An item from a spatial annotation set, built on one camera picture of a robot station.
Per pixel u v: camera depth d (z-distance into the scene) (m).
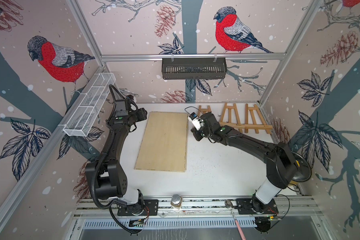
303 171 0.76
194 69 1.04
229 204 0.76
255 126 1.04
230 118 1.10
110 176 0.43
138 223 0.70
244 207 0.73
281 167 0.46
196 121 0.76
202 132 0.73
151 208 0.73
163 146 0.94
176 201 0.66
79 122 0.71
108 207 0.41
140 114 0.76
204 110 1.16
